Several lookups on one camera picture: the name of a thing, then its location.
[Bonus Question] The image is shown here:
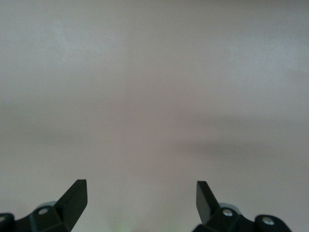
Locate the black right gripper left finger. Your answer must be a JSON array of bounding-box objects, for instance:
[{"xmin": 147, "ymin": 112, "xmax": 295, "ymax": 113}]
[{"xmin": 14, "ymin": 179, "xmax": 87, "ymax": 232}]

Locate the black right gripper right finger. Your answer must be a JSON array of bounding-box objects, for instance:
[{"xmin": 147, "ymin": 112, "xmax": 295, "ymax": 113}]
[{"xmin": 193, "ymin": 181, "xmax": 256, "ymax": 232}]

